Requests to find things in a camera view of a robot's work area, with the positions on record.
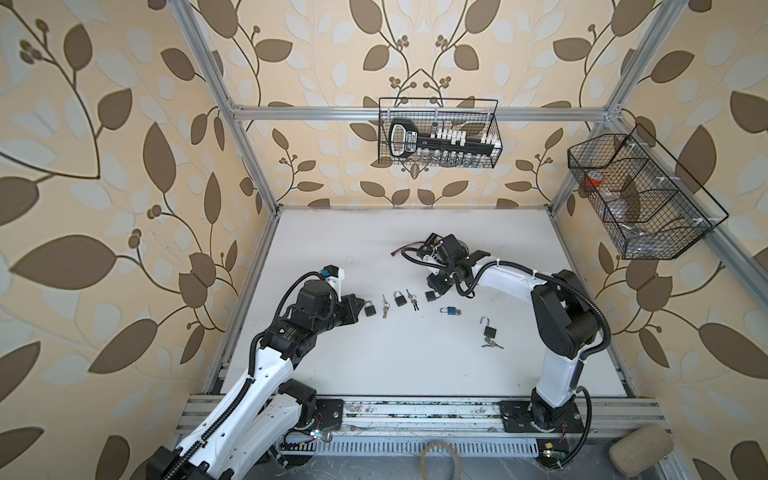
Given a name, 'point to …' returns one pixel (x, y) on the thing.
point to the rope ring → (423, 455)
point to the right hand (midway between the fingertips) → (436, 280)
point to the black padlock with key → (400, 299)
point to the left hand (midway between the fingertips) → (367, 300)
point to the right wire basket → (652, 209)
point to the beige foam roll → (639, 449)
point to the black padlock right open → (369, 309)
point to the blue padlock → (450, 310)
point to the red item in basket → (594, 179)
